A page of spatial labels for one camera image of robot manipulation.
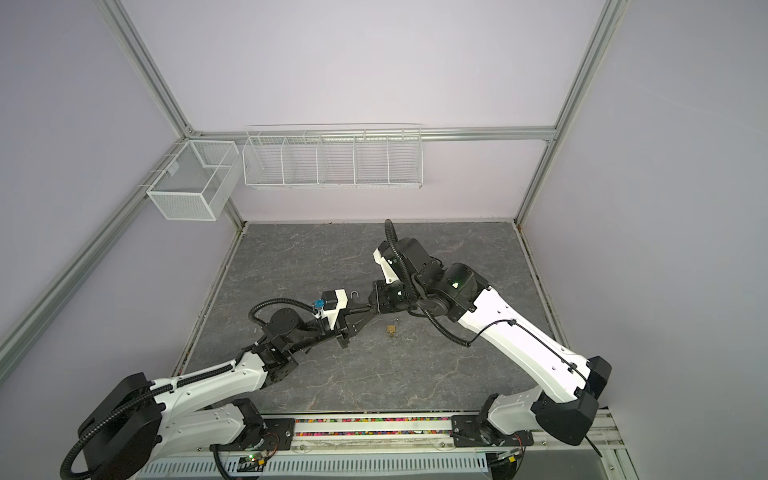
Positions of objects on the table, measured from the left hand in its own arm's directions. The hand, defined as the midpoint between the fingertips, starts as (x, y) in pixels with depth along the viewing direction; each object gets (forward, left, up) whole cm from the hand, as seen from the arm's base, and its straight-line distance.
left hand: (375, 313), depth 68 cm
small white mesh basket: (+52, +58, 0) cm, 78 cm away
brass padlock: (+6, -4, -24) cm, 25 cm away
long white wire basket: (+56, +12, +5) cm, 58 cm away
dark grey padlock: (-1, +4, +10) cm, 11 cm away
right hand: (+1, +1, +4) cm, 4 cm away
